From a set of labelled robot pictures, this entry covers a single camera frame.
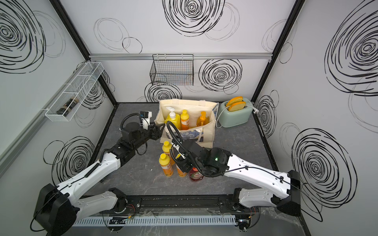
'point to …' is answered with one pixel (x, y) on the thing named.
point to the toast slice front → (236, 108)
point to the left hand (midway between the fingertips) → (161, 123)
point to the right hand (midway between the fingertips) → (180, 157)
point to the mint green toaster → (227, 119)
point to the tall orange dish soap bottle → (203, 120)
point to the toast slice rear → (236, 99)
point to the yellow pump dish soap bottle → (174, 119)
